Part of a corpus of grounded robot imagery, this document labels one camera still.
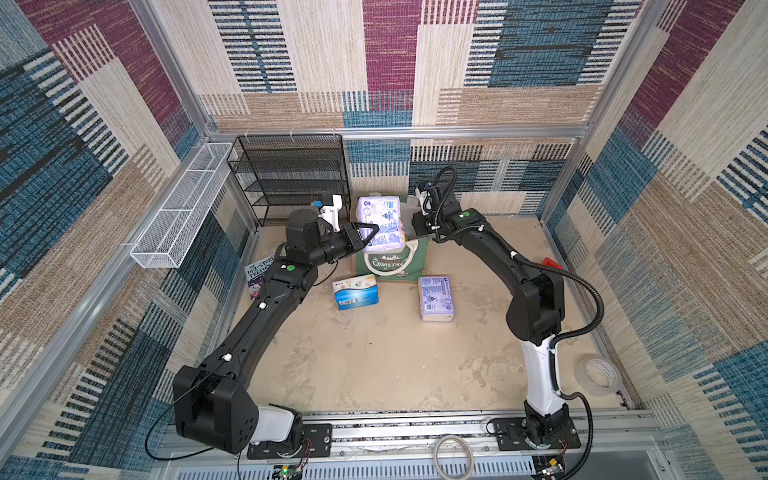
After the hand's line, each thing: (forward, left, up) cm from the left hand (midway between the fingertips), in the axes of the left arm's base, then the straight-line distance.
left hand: (378, 229), depth 72 cm
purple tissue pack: (-3, -17, -27) cm, 32 cm away
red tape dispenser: (+11, -57, -29) cm, 65 cm away
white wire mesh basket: (-1, +49, 0) cm, 49 cm away
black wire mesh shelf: (+41, +34, -12) cm, 54 cm away
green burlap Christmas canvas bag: (+5, -9, -21) cm, 23 cm away
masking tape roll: (-24, -59, -34) cm, 72 cm away
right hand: (+17, -14, -15) cm, 26 cm away
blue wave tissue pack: (-1, +7, -26) cm, 27 cm away
